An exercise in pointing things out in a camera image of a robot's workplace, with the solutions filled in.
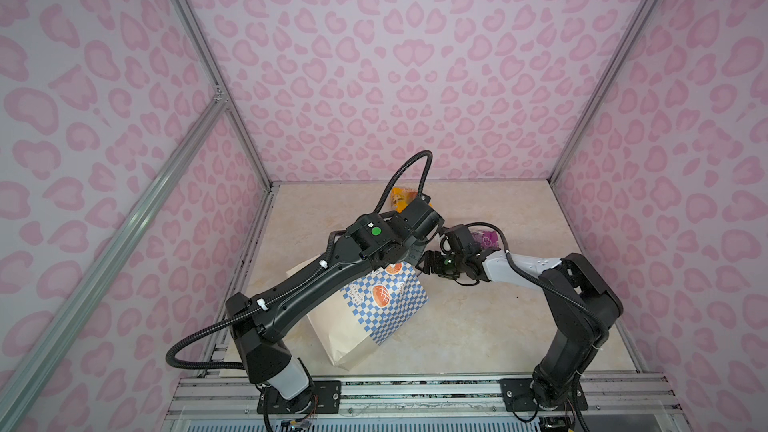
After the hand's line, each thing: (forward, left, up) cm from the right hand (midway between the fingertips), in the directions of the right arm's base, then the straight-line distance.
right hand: (425, 265), depth 91 cm
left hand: (-4, +5, +22) cm, 23 cm away
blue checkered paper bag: (-22, +17, +12) cm, 30 cm away
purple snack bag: (+9, -20, +1) cm, 22 cm away
